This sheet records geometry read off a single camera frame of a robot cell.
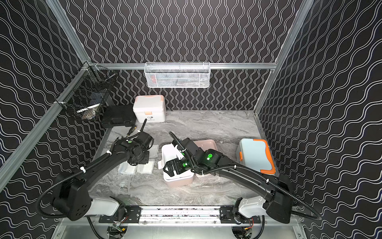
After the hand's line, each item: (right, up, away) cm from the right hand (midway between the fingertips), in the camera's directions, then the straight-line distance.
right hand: (171, 165), depth 70 cm
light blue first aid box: (+45, +4, +10) cm, 46 cm away
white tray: (-3, +4, +14) cm, 15 cm away
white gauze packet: (-18, -7, +19) cm, 27 cm away
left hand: (-18, +1, +12) cm, 22 cm away
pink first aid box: (+20, +7, +21) cm, 30 cm away
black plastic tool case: (-47, +26, +39) cm, 66 cm away
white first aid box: (-19, +32, +36) cm, 51 cm away
